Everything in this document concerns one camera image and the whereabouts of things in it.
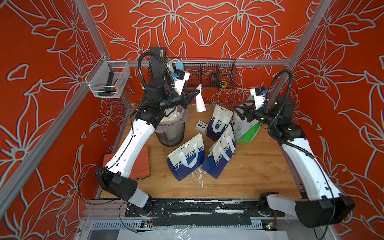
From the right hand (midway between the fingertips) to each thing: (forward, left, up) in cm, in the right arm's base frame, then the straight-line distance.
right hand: (235, 104), depth 67 cm
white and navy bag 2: (-15, +6, -18) cm, 24 cm away
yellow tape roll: (+30, 0, -11) cm, 32 cm away
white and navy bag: (-16, +22, -25) cm, 37 cm away
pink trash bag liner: (+9, +29, -19) cm, 36 cm away
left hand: (+1, +17, +7) cm, 19 cm away
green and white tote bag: (+3, -11, -26) cm, 28 cm away
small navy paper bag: (+8, +3, -20) cm, 22 cm away
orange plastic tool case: (-16, +50, -34) cm, 63 cm away
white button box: (+15, +14, -35) cm, 41 cm away
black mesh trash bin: (0, +33, -21) cm, 39 cm away
